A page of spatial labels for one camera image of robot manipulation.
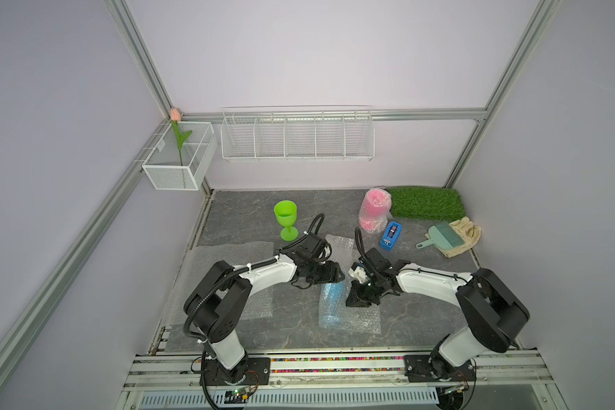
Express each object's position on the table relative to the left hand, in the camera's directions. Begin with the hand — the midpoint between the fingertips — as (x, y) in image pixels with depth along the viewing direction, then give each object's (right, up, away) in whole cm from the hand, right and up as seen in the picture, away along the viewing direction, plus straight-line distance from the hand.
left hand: (337, 279), depth 86 cm
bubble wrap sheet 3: (+20, +17, +19) cm, 32 cm away
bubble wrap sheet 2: (-27, -9, +1) cm, 28 cm away
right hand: (+3, -7, -1) cm, 8 cm away
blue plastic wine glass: (-2, -3, -5) cm, 7 cm away
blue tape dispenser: (+23, +14, +15) cm, 30 cm away
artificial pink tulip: (-56, +50, +5) cm, 75 cm away
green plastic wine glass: (-19, +23, +11) cm, 31 cm away
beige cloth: (+57, +14, +19) cm, 62 cm away
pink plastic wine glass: (+15, +25, +8) cm, 30 cm away
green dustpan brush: (+45, +13, +16) cm, 49 cm away
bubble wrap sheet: (+5, -12, -4) cm, 14 cm away
